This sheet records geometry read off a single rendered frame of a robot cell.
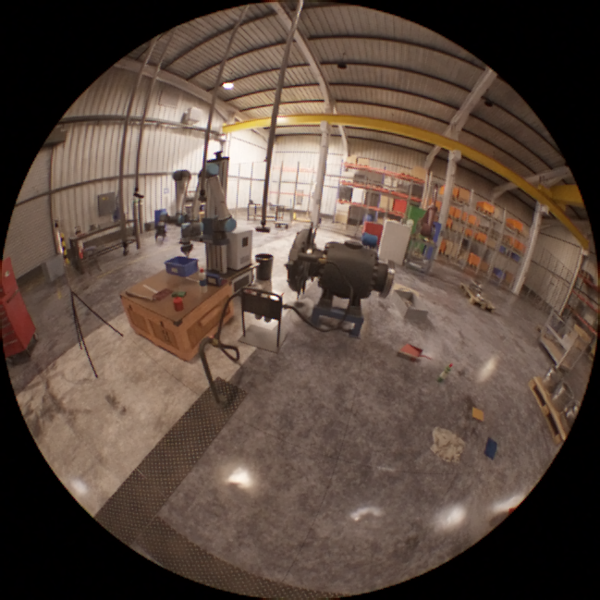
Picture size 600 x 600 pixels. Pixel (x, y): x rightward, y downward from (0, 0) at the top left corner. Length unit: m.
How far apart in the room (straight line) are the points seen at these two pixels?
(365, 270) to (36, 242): 9.40
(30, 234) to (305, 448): 9.21
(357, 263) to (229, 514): 2.25
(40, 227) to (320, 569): 9.45
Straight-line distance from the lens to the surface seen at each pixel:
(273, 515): 1.32
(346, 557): 1.43
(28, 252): 9.03
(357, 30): 8.69
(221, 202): 2.01
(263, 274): 3.10
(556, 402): 3.79
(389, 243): 5.80
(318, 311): 2.09
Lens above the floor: 1.32
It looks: 30 degrees down
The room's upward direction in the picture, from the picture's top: 8 degrees clockwise
